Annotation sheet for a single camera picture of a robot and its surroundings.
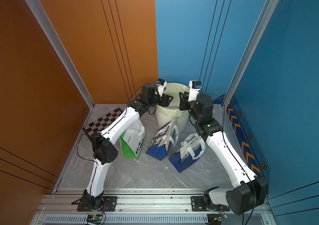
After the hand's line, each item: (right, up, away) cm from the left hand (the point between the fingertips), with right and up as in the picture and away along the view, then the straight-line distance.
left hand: (169, 93), depth 84 cm
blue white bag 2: (+11, -31, -13) cm, 35 cm away
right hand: (+6, -2, -14) cm, 15 cm away
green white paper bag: (-22, -28, -1) cm, 35 cm away
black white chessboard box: (-52, -20, +18) cm, 59 cm away
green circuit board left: (-38, -67, -13) cm, 78 cm away
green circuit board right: (+26, -64, -15) cm, 71 cm away
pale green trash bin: (0, -10, -6) cm, 11 cm away
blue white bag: (-2, -24, -7) cm, 25 cm away
